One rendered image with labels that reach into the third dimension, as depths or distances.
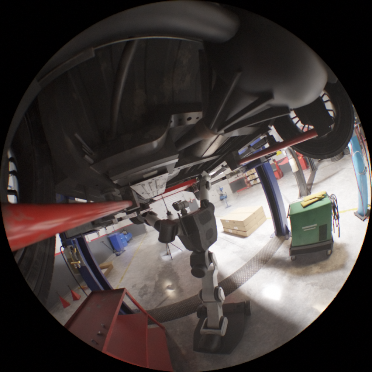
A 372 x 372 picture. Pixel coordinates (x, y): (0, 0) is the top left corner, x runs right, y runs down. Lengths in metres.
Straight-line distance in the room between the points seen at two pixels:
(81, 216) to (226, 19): 0.37
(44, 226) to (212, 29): 0.31
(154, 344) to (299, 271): 1.81
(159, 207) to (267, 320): 9.85
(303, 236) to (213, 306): 1.24
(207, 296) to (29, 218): 1.05
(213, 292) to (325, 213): 1.38
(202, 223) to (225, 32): 0.81
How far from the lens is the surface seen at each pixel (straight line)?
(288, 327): 1.47
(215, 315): 1.18
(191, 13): 0.19
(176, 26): 0.19
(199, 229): 0.74
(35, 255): 0.44
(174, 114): 0.57
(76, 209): 0.22
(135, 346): 1.24
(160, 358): 1.51
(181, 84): 0.70
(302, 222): 1.58
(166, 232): 0.77
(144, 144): 0.46
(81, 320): 1.18
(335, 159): 7.04
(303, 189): 3.98
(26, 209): 0.16
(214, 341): 1.16
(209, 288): 1.05
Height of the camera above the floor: 1.42
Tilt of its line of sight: 6 degrees up
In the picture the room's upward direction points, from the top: 23 degrees counter-clockwise
